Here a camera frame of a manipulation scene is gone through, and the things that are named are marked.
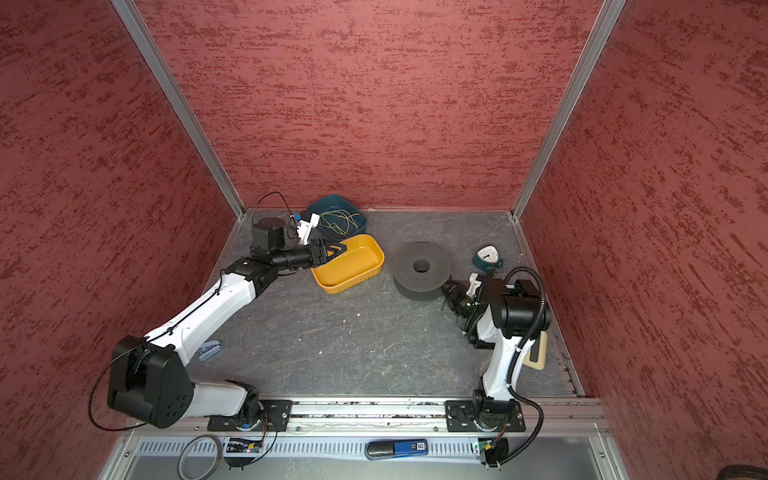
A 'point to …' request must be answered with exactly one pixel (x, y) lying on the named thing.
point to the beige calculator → (540, 365)
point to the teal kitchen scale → (487, 259)
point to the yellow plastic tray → (362, 260)
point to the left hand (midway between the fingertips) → (342, 255)
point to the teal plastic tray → (334, 202)
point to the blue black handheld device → (398, 448)
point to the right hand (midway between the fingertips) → (438, 287)
